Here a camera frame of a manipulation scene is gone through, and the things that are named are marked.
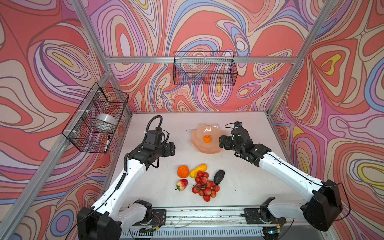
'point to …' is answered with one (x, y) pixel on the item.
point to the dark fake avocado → (218, 176)
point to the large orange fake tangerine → (183, 171)
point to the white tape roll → (106, 122)
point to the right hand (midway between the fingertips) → (227, 143)
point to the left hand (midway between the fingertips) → (171, 147)
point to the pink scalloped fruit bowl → (198, 134)
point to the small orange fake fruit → (207, 139)
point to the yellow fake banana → (194, 173)
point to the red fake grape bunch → (205, 188)
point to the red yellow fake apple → (182, 184)
